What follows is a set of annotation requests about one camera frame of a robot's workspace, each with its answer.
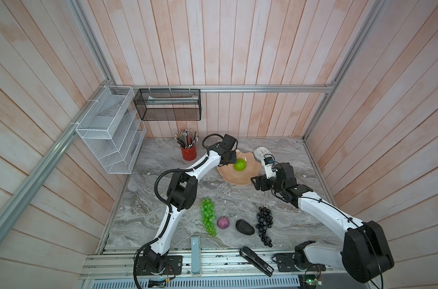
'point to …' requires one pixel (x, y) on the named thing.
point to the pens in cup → (186, 138)
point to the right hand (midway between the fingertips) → (258, 176)
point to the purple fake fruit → (223, 223)
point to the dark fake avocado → (244, 227)
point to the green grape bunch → (208, 212)
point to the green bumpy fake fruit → (240, 165)
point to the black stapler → (256, 261)
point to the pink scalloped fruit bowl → (252, 168)
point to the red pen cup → (189, 154)
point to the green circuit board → (310, 281)
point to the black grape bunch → (265, 220)
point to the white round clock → (260, 151)
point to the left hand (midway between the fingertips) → (232, 160)
